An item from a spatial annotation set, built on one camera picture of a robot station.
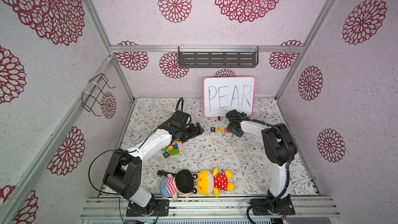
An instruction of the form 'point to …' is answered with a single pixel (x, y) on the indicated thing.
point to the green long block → (174, 152)
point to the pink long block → (180, 146)
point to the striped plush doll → (182, 182)
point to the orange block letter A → (226, 130)
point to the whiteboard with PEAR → (223, 94)
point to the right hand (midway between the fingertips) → (232, 127)
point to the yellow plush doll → (208, 182)
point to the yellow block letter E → (219, 129)
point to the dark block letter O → (166, 154)
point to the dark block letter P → (212, 129)
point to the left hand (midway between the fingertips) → (198, 133)
